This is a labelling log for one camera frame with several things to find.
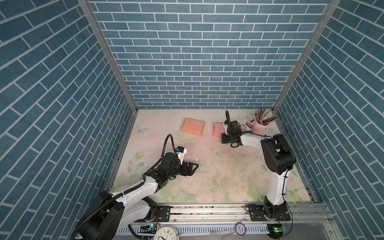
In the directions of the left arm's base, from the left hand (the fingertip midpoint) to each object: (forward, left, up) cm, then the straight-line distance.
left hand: (194, 165), depth 83 cm
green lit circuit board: (-30, -39, -7) cm, 50 cm away
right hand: (+24, -20, -6) cm, 32 cm away
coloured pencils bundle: (+34, -46, +6) cm, 58 cm away
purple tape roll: (-31, -23, -7) cm, 39 cm away
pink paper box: (+32, -19, -9) cm, 38 cm away
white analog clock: (-30, +12, -3) cm, 32 cm away
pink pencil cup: (+25, -44, +1) cm, 51 cm away
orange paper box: (+31, +1, -4) cm, 31 cm away
